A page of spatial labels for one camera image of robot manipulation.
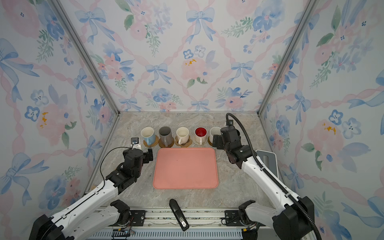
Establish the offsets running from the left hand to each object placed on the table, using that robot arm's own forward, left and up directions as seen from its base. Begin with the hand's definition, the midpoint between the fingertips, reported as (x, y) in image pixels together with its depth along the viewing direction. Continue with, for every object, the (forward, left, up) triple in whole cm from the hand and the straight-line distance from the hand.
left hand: (142, 146), depth 80 cm
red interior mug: (+18, -32, -14) cm, 40 cm away
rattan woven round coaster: (+13, -2, -17) cm, 22 cm away
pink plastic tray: (-3, -21, -21) cm, 30 cm away
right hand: (+5, -44, +4) cm, 44 cm away
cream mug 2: (+19, -42, -10) cm, 47 cm away
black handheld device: (-30, -21, -13) cm, 39 cm away
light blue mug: (+17, +3, -11) cm, 21 cm away
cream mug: (+18, -20, -12) cm, 29 cm away
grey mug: (+12, -10, -6) cm, 17 cm away
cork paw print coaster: (+12, -22, -16) cm, 30 cm away
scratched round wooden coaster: (+14, -38, -16) cm, 44 cm away
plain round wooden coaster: (+10, -8, -16) cm, 21 cm away
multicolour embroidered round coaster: (+15, -28, -17) cm, 36 cm away
